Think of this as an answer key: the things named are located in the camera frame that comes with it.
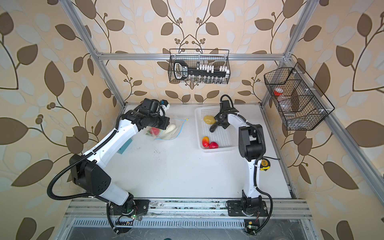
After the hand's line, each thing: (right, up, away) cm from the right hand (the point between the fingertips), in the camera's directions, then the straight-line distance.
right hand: (219, 121), depth 104 cm
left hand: (-30, 0, -24) cm, 38 cm away
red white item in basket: (+29, +16, -24) cm, 41 cm away
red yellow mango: (-10, -13, -11) cm, 20 cm away
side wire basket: (+36, +9, -31) cm, 49 cm away
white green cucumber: (-33, -8, -5) cm, 35 cm away
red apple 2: (-5, -15, -12) cm, 20 cm away
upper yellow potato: (-7, +1, 0) cm, 7 cm away
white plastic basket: (+1, -12, -3) cm, 12 cm away
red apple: (-43, -6, -8) cm, 45 cm away
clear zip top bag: (-28, -2, -5) cm, 28 cm away
